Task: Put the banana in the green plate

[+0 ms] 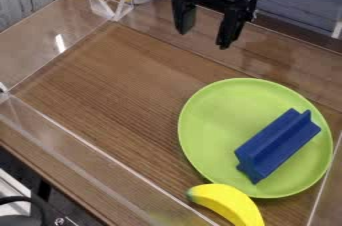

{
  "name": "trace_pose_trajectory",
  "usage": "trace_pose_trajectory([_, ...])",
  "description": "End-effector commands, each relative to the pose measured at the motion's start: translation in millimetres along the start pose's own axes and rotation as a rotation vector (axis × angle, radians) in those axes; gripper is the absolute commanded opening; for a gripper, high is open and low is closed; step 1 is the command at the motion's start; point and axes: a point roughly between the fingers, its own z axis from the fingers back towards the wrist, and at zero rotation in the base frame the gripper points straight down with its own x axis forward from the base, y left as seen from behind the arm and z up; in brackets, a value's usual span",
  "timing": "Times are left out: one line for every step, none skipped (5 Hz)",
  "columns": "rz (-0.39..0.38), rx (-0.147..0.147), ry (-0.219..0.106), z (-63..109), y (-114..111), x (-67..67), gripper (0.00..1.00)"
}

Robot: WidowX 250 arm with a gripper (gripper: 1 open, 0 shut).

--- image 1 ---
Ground yellow toy banana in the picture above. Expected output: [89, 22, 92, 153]
[187, 184, 266, 226]

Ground green plate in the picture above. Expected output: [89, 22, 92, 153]
[177, 78, 334, 199]

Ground blue plastic block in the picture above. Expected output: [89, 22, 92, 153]
[234, 109, 320, 184]

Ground clear acrylic enclosure wall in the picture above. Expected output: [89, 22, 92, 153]
[0, 0, 342, 226]

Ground black cable lower left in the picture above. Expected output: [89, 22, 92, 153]
[0, 195, 51, 226]

